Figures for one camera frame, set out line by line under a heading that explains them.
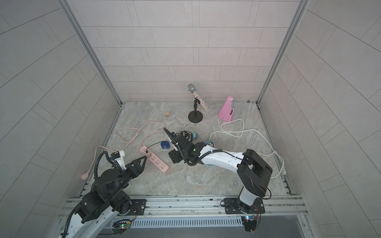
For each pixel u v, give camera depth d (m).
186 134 0.98
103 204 0.52
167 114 1.08
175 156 0.71
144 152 0.83
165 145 0.89
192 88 0.87
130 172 0.62
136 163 0.63
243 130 0.99
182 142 0.60
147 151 0.82
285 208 0.72
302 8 0.71
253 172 0.46
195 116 1.08
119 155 0.63
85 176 0.82
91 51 0.87
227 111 1.01
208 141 0.95
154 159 0.85
